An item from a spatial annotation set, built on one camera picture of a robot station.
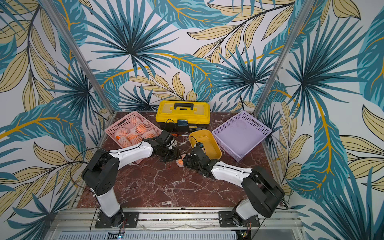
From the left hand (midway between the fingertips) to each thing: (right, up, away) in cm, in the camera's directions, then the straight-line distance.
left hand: (178, 159), depth 89 cm
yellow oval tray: (+19, +12, +15) cm, 26 cm away
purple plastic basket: (+42, +14, +19) cm, 48 cm away
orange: (+2, -2, 0) cm, 2 cm away
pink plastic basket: (-33, +17, +13) cm, 40 cm away
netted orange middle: (-25, +18, +12) cm, 33 cm away
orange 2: (-19, +15, +12) cm, 27 cm away
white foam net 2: (-14, +16, +12) cm, 25 cm away
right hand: (+5, 0, -1) cm, 5 cm away
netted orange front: (-32, +12, +9) cm, 35 cm away
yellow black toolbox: (+3, +26, +6) cm, 27 cm away
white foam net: (-1, -2, +1) cm, 2 cm away
